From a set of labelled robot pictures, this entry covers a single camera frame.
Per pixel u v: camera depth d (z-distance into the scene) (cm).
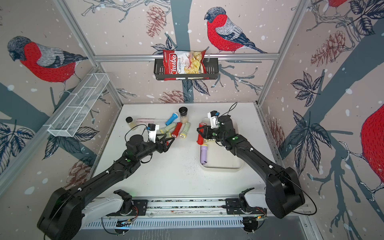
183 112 101
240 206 73
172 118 110
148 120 107
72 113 74
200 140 80
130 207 70
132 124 101
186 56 86
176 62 87
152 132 70
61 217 39
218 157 91
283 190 41
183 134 99
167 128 101
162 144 70
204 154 88
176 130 103
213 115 73
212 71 93
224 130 63
